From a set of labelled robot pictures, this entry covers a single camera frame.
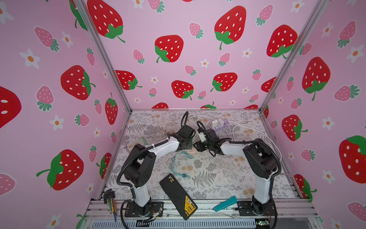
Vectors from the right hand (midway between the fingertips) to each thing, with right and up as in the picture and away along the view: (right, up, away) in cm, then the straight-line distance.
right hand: (197, 145), depth 99 cm
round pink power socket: (-4, -3, -6) cm, 8 cm away
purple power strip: (+23, +16, +12) cm, 31 cm away
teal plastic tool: (+18, -27, -22) cm, 39 cm away
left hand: (-6, +2, -5) cm, 8 cm away
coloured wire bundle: (-50, -25, -22) cm, 60 cm away
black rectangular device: (-9, -26, -24) cm, 37 cm away
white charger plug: (+14, +16, +5) cm, 22 cm away
